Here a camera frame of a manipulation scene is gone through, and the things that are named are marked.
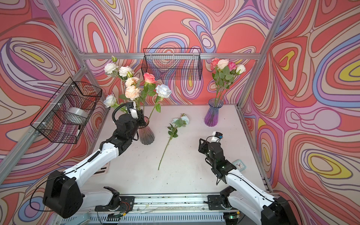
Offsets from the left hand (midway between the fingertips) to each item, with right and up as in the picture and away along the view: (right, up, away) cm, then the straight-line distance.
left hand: (143, 109), depth 78 cm
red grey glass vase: (-1, -17, +12) cm, 21 cm away
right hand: (+34, -20, +5) cm, 40 cm away
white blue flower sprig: (+23, -7, +25) cm, 35 cm away
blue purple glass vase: (+44, -5, +25) cm, 51 cm away
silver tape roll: (-34, -1, -5) cm, 34 cm away
